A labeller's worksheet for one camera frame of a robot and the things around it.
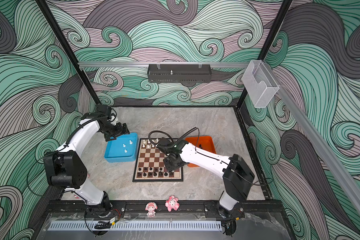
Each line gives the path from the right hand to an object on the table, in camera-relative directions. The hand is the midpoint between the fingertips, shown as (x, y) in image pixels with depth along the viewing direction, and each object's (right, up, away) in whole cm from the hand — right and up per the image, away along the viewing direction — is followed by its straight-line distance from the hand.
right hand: (172, 166), depth 79 cm
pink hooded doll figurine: (-10, -17, -8) cm, 21 cm away
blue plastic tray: (-31, +7, +15) cm, 35 cm away
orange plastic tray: (+22, +10, +18) cm, 30 cm away
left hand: (-29, +18, +7) cm, 35 cm away
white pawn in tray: (-28, +10, +18) cm, 35 cm away
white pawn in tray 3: (-30, +5, +14) cm, 34 cm away
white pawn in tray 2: (-32, +8, +16) cm, 37 cm away
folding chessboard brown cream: (-14, -2, +8) cm, 17 cm away
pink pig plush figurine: (0, -16, -8) cm, 17 cm away
